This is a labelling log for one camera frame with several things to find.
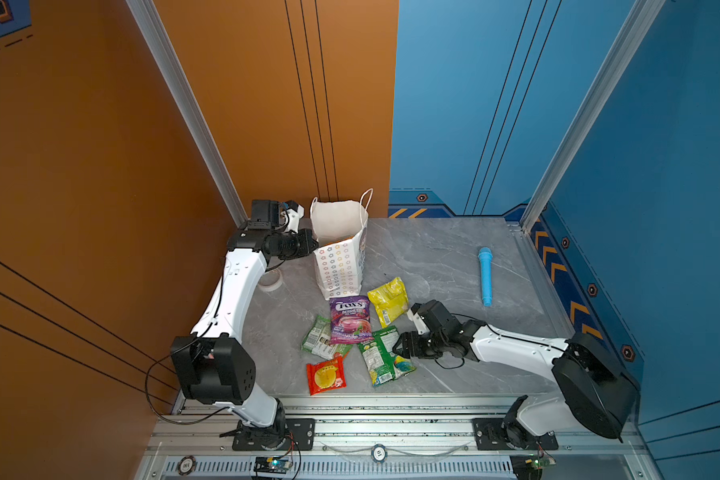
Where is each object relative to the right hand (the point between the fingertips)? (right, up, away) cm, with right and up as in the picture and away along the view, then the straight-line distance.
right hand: (398, 352), depth 84 cm
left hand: (-22, +32, -2) cm, 39 cm away
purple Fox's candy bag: (-14, +8, +7) cm, 18 cm away
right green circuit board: (+30, -23, -13) cm, 40 cm away
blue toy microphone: (+33, +26, +22) cm, 47 cm away
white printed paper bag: (-18, +35, +16) cm, 43 cm away
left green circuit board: (-32, -22, -13) cm, 41 cm away
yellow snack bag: (-2, +13, +8) cm, 15 cm away
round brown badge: (-52, -22, -14) cm, 58 cm away
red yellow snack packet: (-20, -6, -1) cm, 21 cm away
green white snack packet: (-23, +2, +4) cm, 24 cm away
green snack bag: (-4, -3, -1) cm, 6 cm away
